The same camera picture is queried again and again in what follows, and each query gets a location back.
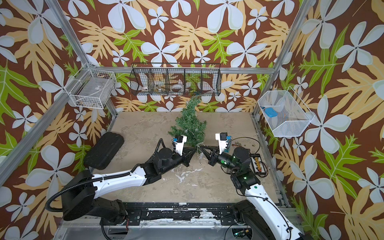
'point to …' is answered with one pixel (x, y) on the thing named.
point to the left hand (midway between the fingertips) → (197, 147)
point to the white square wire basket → (91, 88)
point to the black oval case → (103, 150)
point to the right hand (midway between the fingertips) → (200, 148)
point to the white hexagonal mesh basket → (287, 115)
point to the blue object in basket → (271, 112)
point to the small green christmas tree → (189, 125)
